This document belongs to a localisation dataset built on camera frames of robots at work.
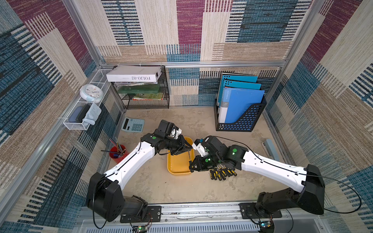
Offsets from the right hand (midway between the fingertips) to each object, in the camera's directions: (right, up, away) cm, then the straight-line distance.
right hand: (189, 167), depth 71 cm
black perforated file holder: (+37, +23, +26) cm, 51 cm away
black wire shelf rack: (-30, +40, +31) cm, 59 cm away
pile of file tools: (+19, -8, +16) cm, 26 cm away
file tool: (0, +4, +3) cm, 5 cm away
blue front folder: (+28, +34, +20) cm, 48 cm away
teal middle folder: (+32, +45, +23) cm, 60 cm away
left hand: (+1, +9, +5) cm, 11 cm away
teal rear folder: (+39, +51, +31) cm, 72 cm away
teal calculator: (-42, +20, +37) cm, 60 cm away
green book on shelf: (-32, +43, +24) cm, 58 cm away
